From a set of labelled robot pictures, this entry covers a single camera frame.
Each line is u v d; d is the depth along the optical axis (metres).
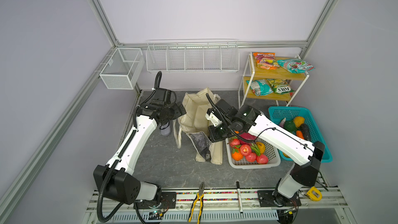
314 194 0.74
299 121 0.96
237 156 0.83
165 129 0.63
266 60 0.86
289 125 0.93
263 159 0.81
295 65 0.79
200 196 0.75
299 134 0.93
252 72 0.80
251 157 0.81
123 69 1.01
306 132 0.91
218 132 0.61
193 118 0.95
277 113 1.09
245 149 0.79
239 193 0.75
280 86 0.97
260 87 0.96
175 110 0.70
